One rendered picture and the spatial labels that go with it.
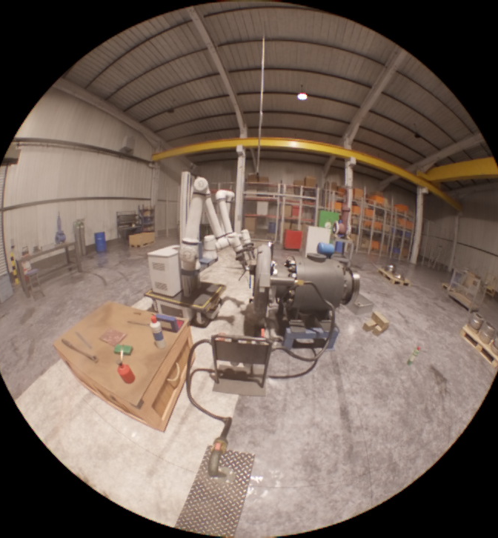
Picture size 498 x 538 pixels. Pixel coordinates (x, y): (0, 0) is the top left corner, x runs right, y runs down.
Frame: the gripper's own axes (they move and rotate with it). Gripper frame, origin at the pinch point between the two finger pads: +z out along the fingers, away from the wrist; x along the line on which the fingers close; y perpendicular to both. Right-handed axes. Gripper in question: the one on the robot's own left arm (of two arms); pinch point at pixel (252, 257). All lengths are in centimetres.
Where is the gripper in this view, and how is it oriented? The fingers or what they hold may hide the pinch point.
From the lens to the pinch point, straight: 193.0
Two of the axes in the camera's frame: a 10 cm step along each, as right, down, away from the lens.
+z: 2.9, 9.6, 0.5
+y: 8.9, -2.5, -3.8
